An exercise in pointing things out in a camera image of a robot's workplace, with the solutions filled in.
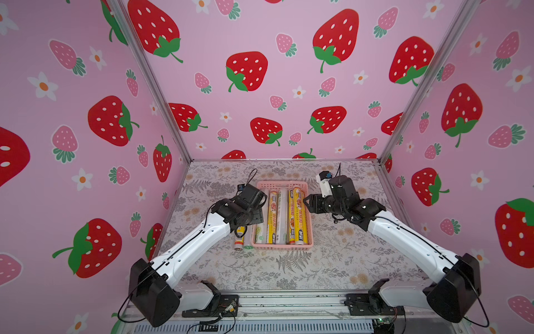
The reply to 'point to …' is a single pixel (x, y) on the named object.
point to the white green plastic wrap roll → (261, 230)
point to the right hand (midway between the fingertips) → (316, 195)
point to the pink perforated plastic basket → (287, 184)
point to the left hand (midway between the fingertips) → (256, 214)
